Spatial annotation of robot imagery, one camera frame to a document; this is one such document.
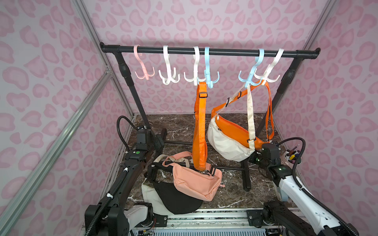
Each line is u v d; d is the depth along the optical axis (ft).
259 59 1.40
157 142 2.44
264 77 1.71
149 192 2.62
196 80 1.68
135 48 1.47
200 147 2.03
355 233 1.22
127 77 1.73
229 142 2.56
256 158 2.34
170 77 1.73
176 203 2.51
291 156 2.73
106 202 1.31
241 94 1.92
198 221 2.40
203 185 2.60
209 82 1.69
